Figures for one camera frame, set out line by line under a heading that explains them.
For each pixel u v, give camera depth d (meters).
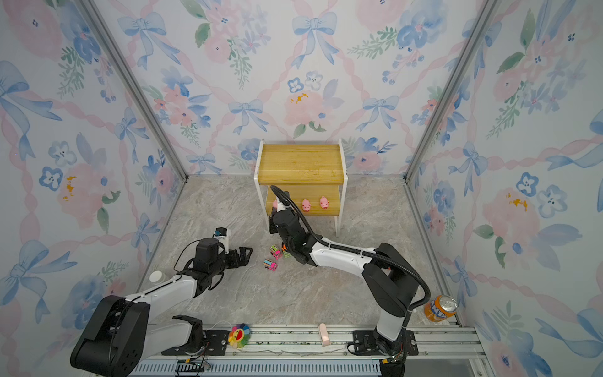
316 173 0.76
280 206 0.71
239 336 0.75
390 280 0.46
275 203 0.83
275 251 0.92
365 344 0.73
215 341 0.75
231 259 0.80
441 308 0.71
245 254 0.82
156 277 0.80
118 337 0.41
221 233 0.80
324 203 0.88
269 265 0.88
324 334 0.73
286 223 0.62
